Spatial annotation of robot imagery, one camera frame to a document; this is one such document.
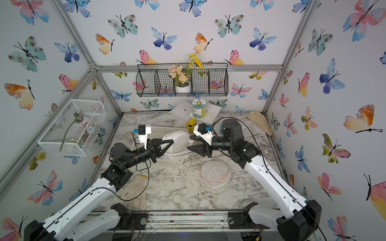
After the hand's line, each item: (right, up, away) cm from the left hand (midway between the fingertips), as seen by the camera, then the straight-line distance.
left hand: (172, 141), depth 61 cm
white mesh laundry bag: (+20, -20, +23) cm, 36 cm away
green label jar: (+11, +17, +21) cm, 29 cm away
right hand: (+8, 0, +3) cm, 8 cm away
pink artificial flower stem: (-49, +10, +13) cm, 52 cm away
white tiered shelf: (+1, +17, +40) cm, 44 cm away
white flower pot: (+1, +29, +30) cm, 42 cm away
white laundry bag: (+2, -5, +6) cm, 7 cm away
